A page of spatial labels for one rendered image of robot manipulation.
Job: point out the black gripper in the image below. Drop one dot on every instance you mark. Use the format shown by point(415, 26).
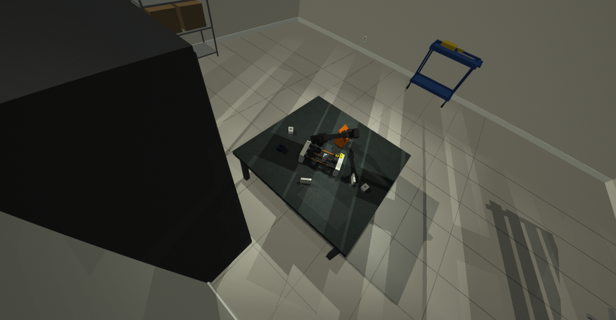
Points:
point(318, 149)

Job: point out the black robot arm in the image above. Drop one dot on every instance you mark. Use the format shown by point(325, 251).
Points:
point(325, 137)

